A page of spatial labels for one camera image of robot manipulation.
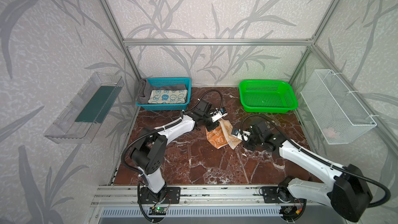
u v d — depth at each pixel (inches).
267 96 45.4
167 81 41.3
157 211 28.2
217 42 37.8
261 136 24.5
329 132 28.9
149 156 18.2
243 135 27.8
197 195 29.7
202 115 27.4
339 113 24.5
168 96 42.9
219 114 30.7
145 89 40.1
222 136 34.5
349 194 15.5
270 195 28.8
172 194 29.0
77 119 25.1
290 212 29.0
